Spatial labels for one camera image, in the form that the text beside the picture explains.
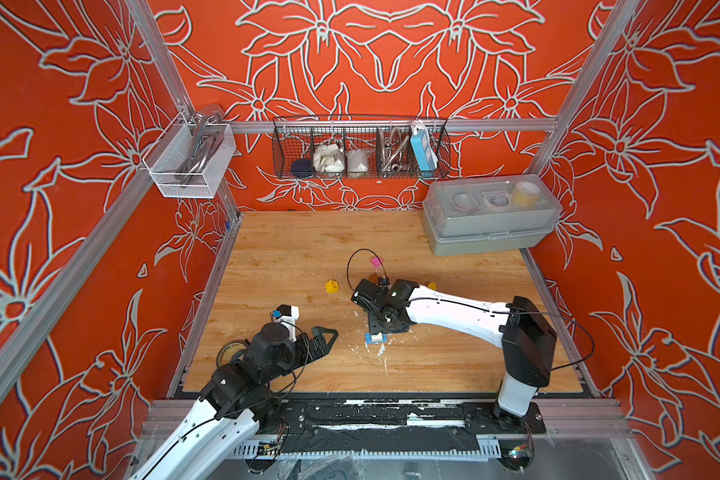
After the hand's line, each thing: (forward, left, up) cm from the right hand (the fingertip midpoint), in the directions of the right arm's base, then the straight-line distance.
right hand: (373, 329), depth 81 cm
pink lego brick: (+28, -1, -6) cm, 28 cm away
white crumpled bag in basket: (+45, +14, +25) cm, 54 cm away
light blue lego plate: (-1, +1, -6) cm, 6 cm away
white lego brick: (-1, -1, -4) cm, 4 cm away
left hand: (-6, +11, +7) cm, 15 cm away
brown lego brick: (+21, -1, -6) cm, 22 cm away
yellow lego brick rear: (+16, +13, -4) cm, 21 cm away
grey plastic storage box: (+36, -38, +10) cm, 53 cm away
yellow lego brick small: (+17, -20, -5) cm, 27 cm away
